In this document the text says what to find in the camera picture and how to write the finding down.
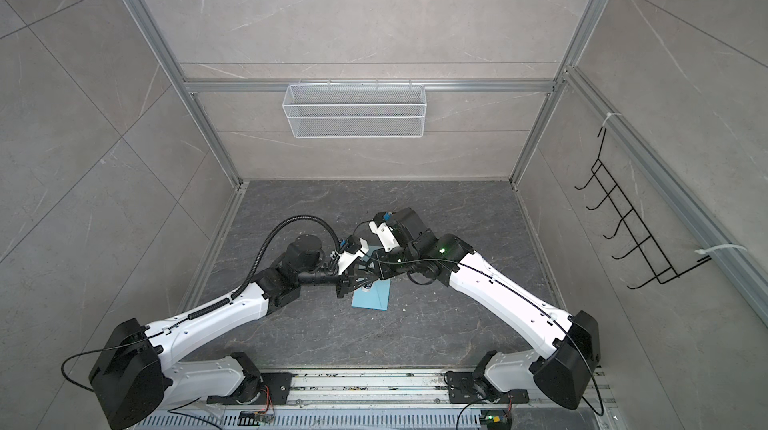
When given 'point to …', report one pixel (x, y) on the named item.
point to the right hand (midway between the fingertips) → (370, 263)
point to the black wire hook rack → (662, 271)
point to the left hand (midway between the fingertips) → (375, 265)
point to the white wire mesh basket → (354, 111)
